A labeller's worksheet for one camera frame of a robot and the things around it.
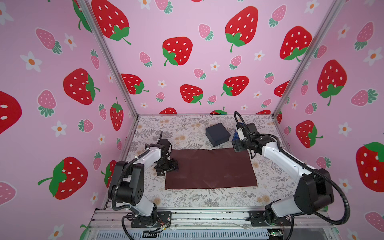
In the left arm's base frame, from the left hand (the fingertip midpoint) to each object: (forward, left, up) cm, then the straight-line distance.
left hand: (172, 171), depth 89 cm
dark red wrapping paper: (+4, -20, -5) cm, 21 cm away
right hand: (+14, -41, +13) cm, 45 cm away
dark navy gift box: (+25, -29, +4) cm, 39 cm away
